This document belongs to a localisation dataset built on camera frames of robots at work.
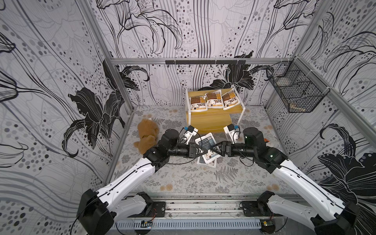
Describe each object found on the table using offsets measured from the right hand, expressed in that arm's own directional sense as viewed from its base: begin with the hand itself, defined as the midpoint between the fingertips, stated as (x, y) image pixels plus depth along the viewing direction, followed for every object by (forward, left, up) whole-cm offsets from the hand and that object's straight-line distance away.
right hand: (215, 148), depth 68 cm
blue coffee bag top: (+2, +4, +3) cm, 5 cm away
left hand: (-4, +4, 0) cm, 6 cm away
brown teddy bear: (+20, +40, -14) cm, 47 cm away
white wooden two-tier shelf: (+23, -3, -8) cm, 25 cm away
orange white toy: (+16, -36, -20) cm, 45 cm away
